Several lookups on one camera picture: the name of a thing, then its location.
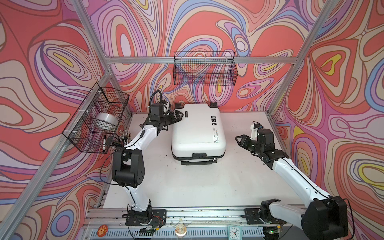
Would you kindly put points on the round clear badge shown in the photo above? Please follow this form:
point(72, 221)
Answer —
point(180, 230)

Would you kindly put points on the black wire basket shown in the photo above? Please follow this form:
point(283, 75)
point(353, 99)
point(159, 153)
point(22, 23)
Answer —
point(94, 126)
point(205, 68)

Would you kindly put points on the left black wire basket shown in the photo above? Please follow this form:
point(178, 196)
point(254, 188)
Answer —
point(94, 126)

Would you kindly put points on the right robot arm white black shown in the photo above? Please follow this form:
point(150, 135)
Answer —
point(324, 218)

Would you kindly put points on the red round sticker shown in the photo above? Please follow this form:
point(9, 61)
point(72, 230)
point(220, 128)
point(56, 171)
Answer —
point(102, 231)

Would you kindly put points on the black suitcase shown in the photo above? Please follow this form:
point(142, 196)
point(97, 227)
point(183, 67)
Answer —
point(199, 138)

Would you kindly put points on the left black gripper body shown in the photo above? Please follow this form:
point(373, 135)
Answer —
point(167, 120)

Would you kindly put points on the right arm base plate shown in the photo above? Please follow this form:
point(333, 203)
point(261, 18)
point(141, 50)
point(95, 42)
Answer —
point(254, 216)

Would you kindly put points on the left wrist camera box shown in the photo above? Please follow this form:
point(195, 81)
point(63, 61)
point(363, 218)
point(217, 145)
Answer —
point(159, 110)

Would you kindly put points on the small teal clock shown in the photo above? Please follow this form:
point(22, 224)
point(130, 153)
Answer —
point(234, 232)

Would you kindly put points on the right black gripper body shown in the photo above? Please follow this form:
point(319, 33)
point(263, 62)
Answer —
point(255, 147)

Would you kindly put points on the back black wire basket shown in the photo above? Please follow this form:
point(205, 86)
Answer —
point(205, 68)

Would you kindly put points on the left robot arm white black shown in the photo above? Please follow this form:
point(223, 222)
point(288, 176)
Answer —
point(128, 168)

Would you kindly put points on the silver duct tape roll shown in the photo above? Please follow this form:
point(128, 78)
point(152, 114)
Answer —
point(106, 122)

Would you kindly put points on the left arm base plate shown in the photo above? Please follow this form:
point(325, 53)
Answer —
point(156, 218)

